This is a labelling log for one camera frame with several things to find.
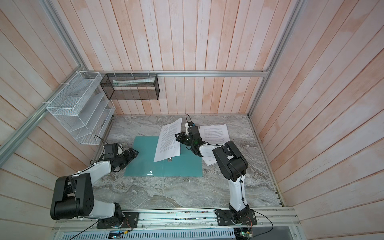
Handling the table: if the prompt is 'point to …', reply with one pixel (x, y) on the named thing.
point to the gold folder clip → (169, 159)
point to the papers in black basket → (118, 82)
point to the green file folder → (187, 165)
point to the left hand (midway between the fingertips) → (135, 157)
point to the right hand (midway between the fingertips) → (173, 134)
